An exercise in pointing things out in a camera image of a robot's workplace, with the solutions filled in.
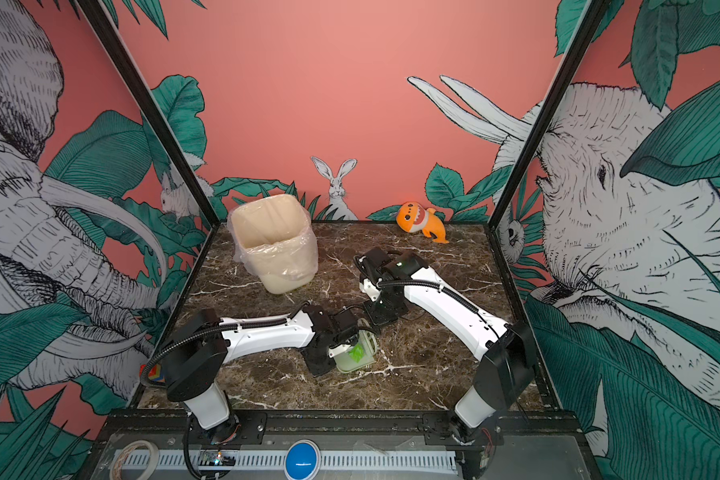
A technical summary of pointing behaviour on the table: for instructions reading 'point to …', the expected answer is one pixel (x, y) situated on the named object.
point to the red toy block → (154, 373)
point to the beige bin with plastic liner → (273, 238)
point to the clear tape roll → (118, 459)
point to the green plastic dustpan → (349, 357)
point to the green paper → (357, 353)
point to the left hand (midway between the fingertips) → (319, 362)
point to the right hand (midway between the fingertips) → (370, 323)
